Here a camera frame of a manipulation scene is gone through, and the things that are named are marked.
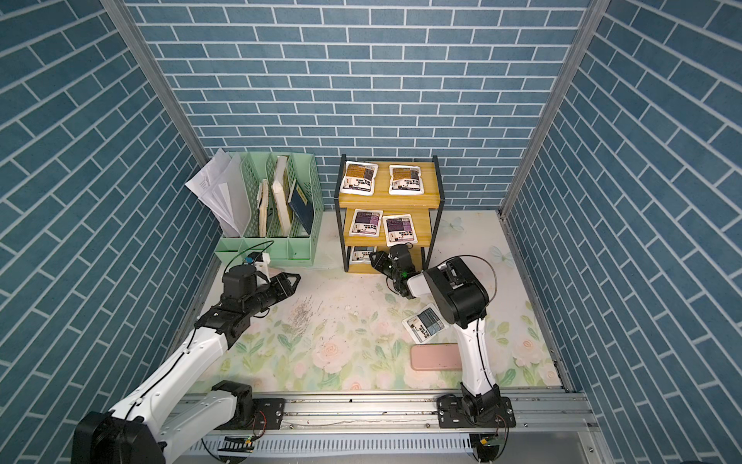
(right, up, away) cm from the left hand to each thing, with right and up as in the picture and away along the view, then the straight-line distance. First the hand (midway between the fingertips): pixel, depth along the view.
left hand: (303, 279), depth 81 cm
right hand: (+19, +5, +21) cm, 29 cm away
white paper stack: (-28, +28, +7) cm, 40 cm away
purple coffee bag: (+28, +14, +10) cm, 33 cm away
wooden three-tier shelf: (+22, +21, -6) cm, 31 cm away
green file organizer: (-9, +7, +24) cm, 27 cm away
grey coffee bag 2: (+36, -15, +7) cm, 40 cm away
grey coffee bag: (+15, +5, +23) cm, 28 cm away
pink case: (+39, -24, +5) cm, 46 cm away
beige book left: (-17, +22, +13) cm, 31 cm away
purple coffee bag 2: (+17, +17, +12) cm, 27 cm away
